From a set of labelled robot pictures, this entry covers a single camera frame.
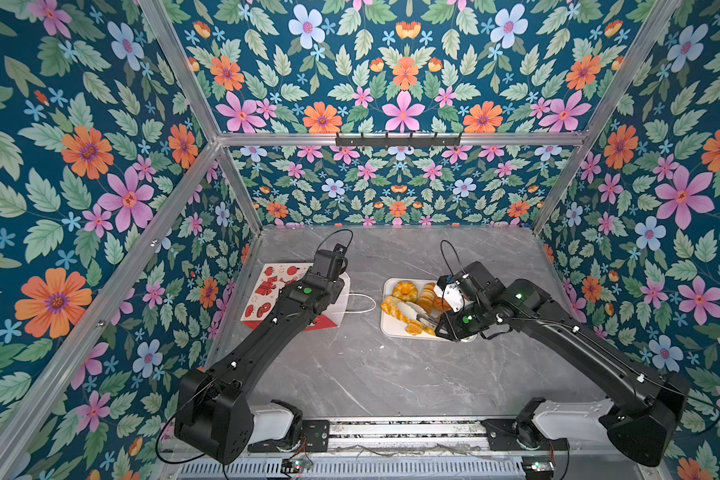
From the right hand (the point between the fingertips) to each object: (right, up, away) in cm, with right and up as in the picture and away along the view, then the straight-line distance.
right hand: (439, 328), depth 72 cm
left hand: (-30, +14, +10) cm, 34 cm away
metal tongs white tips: (-5, +3, +6) cm, 8 cm away
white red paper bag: (-48, +10, +19) cm, 53 cm away
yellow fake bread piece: (-11, +2, +19) cm, 22 cm away
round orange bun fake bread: (-6, +6, +26) cm, 27 cm away
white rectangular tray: (-11, -5, +20) cm, 23 cm away
